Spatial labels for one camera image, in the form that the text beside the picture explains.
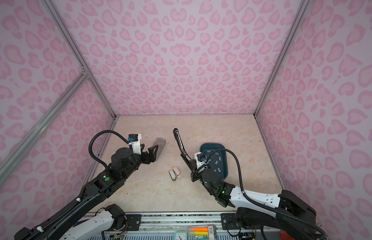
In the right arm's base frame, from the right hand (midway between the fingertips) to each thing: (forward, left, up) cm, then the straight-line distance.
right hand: (190, 160), depth 77 cm
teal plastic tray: (+8, -17, -16) cm, 24 cm away
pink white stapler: (-2, +9, -12) cm, 15 cm away
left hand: (+4, +19, +10) cm, 21 cm away
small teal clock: (-31, +4, -13) cm, 34 cm away
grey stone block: (+20, +21, -14) cm, 32 cm away
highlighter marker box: (-29, -6, -14) cm, 33 cm away
